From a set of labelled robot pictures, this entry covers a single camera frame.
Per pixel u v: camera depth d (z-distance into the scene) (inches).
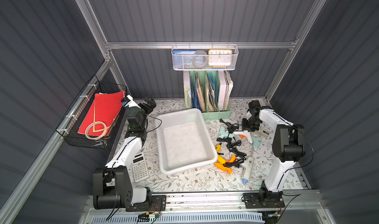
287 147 20.6
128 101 27.1
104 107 28.9
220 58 34.8
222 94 38.7
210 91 37.2
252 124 32.8
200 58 35.5
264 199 26.3
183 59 33.1
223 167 32.6
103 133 26.2
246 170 31.7
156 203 29.0
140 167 33.2
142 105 27.9
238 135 38.9
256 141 36.8
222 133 38.1
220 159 33.4
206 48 35.0
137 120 24.4
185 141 38.1
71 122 24.4
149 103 28.8
